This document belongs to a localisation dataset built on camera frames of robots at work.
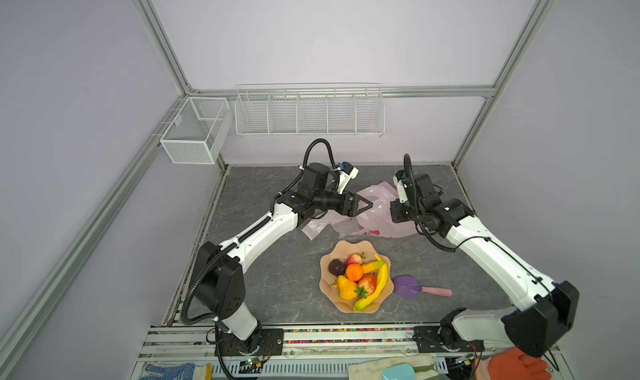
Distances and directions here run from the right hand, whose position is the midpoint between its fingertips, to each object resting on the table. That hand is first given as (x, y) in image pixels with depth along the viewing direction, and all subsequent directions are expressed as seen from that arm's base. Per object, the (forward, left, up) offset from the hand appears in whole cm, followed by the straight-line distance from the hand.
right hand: (395, 203), depth 80 cm
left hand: (-3, +10, +4) cm, 11 cm away
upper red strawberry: (-12, +13, -16) cm, 24 cm away
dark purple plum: (-15, +19, -15) cm, 29 cm away
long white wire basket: (+40, +29, +8) cm, 50 cm away
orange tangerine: (-17, +13, -15) cm, 26 cm away
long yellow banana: (-22, +6, -16) cm, 28 cm away
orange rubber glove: (-42, -31, -20) cm, 56 cm away
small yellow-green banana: (-15, +8, -14) cm, 22 cm away
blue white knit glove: (-43, +63, -20) cm, 78 cm away
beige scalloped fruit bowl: (-8, +8, -17) cm, 21 cm away
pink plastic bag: (-4, +6, -5) cm, 9 cm away
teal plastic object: (-43, +2, -22) cm, 48 cm away
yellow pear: (-22, +16, -15) cm, 31 cm away
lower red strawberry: (-22, +10, -12) cm, 27 cm away
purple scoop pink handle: (-20, -5, -21) cm, 29 cm away
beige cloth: (-42, +10, -21) cm, 48 cm away
